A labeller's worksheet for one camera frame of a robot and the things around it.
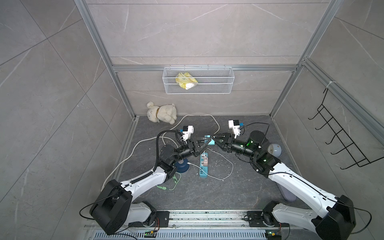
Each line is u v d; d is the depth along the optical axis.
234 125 0.64
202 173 0.86
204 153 0.97
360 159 0.58
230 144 0.58
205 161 0.86
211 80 1.01
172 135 0.65
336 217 0.37
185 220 0.75
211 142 0.63
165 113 1.08
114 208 0.41
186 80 0.85
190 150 0.60
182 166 0.82
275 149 0.90
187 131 0.66
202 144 0.63
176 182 0.85
